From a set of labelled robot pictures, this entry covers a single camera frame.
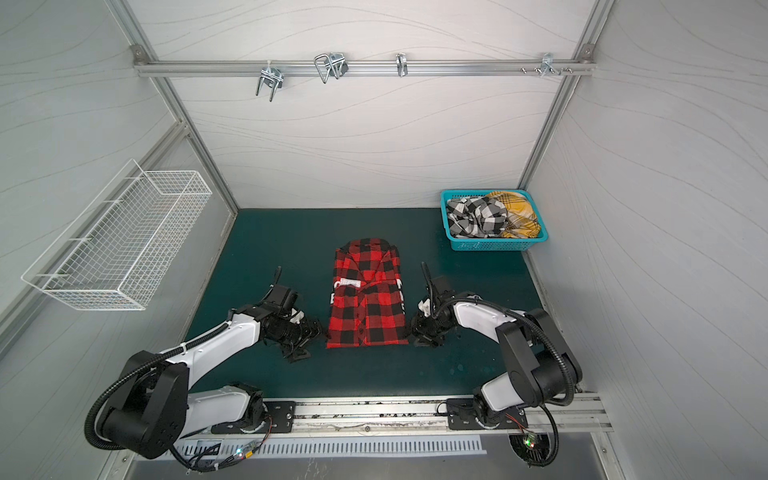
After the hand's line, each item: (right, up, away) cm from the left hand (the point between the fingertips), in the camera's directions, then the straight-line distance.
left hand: (327, 338), depth 84 cm
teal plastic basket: (+44, +27, +18) cm, 54 cm away
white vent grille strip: (-18, -21, -14) cm, 31 cm away
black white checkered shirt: (+49, +36, +24) cm, 66 cm away
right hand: (+25, +1, +3) cm, 25 cm away
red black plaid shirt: (+11, +9, +7) cm, 16 cm away
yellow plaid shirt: (+65, +35, +20) cm, 76 cm away
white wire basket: (-45, +25, -17) cm, 55 cm away
